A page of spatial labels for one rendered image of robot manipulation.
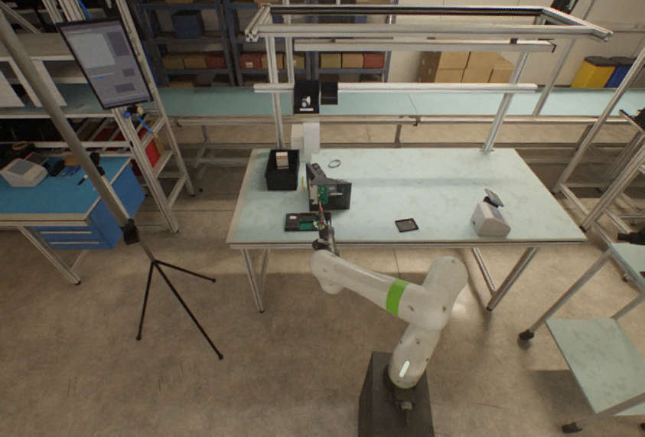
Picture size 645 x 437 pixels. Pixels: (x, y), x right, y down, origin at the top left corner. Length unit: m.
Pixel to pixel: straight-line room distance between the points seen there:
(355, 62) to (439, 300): 4.53
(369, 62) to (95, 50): 3.93
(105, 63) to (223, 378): 2.07
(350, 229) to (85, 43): 1.71
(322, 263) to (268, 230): 0.65
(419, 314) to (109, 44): 1.97
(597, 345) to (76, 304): 3.78
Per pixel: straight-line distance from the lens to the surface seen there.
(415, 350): 1.39
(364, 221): 1.79
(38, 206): 2.70
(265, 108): 3.15
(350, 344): 2.49
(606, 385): 2.64
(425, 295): 1.03
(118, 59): 2.18
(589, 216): 3.92
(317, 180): 1.72
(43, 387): 3.02
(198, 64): 5.54
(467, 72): 5.09
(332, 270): 1.16
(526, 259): 2.40
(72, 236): 2.70
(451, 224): 1.91
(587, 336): 2.76
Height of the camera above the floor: 2.30
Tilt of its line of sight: 42 degrees down
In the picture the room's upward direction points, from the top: straight up
